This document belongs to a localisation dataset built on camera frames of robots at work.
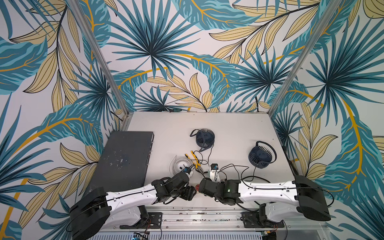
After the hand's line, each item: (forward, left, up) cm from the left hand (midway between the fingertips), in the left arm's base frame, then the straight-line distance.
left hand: (190, 192), depth 80 cm
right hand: (-2, -6, +3) cm, 7 cm away
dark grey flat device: (+16, +41, +1) cm, 44 cm away
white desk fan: (+14, +8, +3) cm, 17 cm away
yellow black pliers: (+18, -3, -1) cm, 19 cm away
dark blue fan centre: (+32, -9, +5) cm, 34 cm away
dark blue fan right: (+21, -43, +4) cm, 48 cm away
